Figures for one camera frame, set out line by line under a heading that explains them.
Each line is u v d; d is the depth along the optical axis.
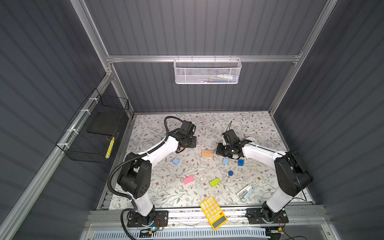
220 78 0.91
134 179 0.46
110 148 0.68
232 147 0.71
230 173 0.89
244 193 0.80
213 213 0.74
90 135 0.73
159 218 0.72
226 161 0.91
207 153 0.96
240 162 0.93
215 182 0.85
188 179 0.87
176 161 0.92
